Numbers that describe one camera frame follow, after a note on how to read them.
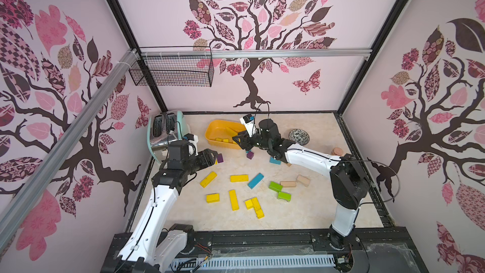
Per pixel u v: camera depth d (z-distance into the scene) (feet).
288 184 2.95
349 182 1.58
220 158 3.24
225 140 3.32
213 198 2.73
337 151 2.95
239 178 3.03
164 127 2.96
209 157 2.25
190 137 2.32
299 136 3.49
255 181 2.96
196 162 2.15
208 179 2.99
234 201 2.78
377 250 2.38
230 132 3.50
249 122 2.39
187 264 2.34
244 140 2.43
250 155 3.29
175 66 3.11
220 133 3.60
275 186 2.87
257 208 2.69
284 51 3.05
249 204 2.67
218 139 3.41
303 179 2.95
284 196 2.81
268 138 2.21
